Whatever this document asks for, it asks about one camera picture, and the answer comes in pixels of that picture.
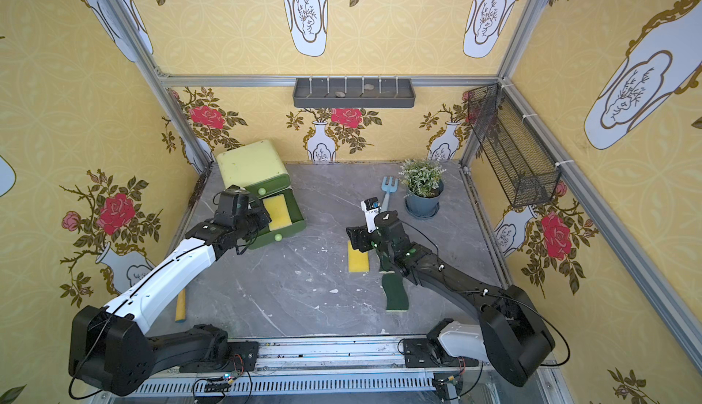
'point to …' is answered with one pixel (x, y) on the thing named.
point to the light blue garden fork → (388, 188)
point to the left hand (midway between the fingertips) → (274, 211)
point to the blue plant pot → (421, 207)
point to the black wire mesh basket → (526, 171)
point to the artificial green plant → (422, 178)
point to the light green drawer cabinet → (255, 168)
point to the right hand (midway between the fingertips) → (356, 229)
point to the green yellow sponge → (396, 294)
